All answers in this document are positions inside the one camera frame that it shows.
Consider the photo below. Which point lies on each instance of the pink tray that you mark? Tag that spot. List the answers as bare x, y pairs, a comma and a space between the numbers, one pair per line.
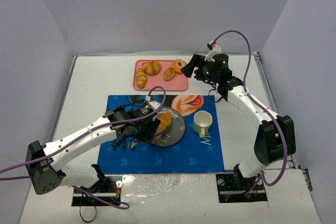
178, 83

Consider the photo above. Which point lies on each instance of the gold spoon dark handle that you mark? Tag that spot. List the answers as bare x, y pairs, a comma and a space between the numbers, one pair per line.
114, 145

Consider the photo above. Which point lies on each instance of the round striped bread roll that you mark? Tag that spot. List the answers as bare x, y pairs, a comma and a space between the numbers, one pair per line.
151, 67

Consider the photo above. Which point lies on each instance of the croissant bread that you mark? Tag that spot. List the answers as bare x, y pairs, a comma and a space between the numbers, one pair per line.
165, 124
140, 78

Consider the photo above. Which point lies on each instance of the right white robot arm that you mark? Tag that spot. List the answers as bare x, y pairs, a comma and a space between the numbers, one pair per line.
275, 138

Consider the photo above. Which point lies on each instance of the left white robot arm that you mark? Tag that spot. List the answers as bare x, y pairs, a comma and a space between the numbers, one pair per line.
49, 167

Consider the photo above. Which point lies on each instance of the blue cartoon placemat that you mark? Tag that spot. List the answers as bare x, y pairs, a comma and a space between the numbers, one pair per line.
191, 154

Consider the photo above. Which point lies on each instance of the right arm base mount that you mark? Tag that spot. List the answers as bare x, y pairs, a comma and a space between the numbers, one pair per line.
230, 192

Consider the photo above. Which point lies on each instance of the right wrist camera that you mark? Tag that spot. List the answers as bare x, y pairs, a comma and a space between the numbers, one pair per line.
214, 50

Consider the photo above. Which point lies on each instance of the sugared donut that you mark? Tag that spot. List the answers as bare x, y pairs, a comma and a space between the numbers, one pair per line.
178, 64

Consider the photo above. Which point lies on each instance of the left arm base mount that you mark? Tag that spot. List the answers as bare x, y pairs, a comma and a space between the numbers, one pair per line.
109, 192

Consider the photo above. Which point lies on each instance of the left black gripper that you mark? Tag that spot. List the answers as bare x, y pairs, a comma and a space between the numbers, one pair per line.
146, 131

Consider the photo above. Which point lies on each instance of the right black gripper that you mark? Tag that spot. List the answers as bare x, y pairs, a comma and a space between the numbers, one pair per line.
197, 67

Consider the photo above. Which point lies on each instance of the small sesame bun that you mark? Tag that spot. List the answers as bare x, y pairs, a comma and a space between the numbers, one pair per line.
169, 73

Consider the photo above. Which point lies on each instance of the grey reindeer plate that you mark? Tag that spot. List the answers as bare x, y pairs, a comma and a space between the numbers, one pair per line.
177, 131

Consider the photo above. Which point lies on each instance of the cream mug yellow handle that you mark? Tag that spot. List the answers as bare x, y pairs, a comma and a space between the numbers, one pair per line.
201, 122

